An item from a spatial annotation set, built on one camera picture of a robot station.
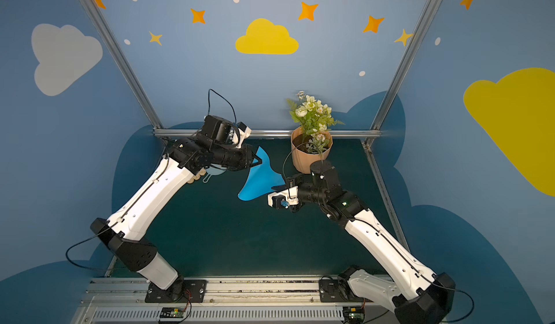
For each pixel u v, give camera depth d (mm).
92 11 737
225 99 631
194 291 747
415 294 383
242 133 657
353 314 730
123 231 411
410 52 847
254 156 688
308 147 990
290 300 742
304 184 642
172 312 718
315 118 907
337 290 658
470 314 416
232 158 591
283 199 550
